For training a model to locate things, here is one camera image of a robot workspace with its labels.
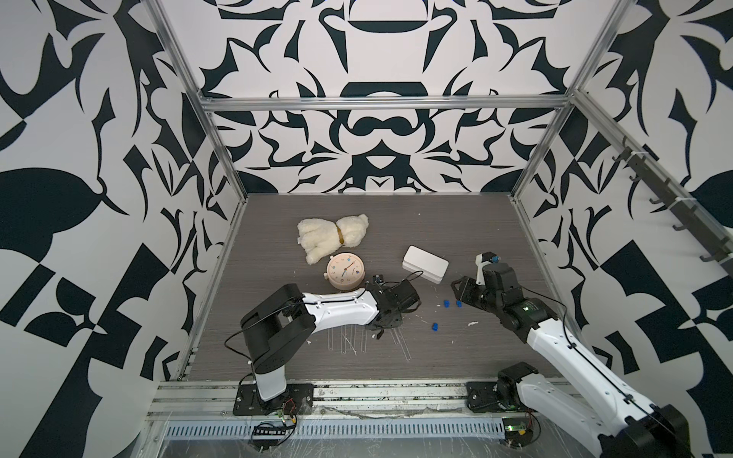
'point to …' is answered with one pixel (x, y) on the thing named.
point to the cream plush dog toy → (320, 237)
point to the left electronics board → (268, 436)
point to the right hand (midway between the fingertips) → (454, 281)
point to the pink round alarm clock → (345, 271)
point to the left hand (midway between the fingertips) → (391, 314)
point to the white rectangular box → (416, 260)
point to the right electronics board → (518, 430)
